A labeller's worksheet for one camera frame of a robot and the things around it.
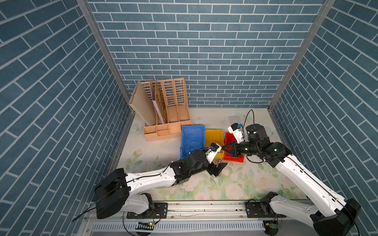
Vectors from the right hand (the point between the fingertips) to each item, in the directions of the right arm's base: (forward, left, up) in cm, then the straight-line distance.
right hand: (224, 148), depth 71 cm
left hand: (-4, -1, -5) cm, 7 cm away
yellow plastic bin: (+20, +2, -20) cm, 28 cm away
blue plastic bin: (+19, +18, -22) cm, 34 cm away
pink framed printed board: (+29, +40, -1) cm, 50 cm away
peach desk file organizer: (+49, +35, -9) cm, 61 cm away
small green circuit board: (-27, -26, -25) cm, 45 cm away
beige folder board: (+36, +55, -5) cm, 66 cm away
